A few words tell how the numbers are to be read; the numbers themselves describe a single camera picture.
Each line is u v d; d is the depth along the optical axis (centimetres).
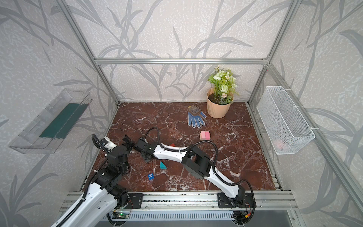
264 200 75
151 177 81
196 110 112
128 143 70
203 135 99
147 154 66
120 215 71
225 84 91
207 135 99
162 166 85
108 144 63
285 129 61
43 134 63
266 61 94
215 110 101
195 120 108
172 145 62
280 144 73
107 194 54
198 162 55
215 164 57
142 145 71
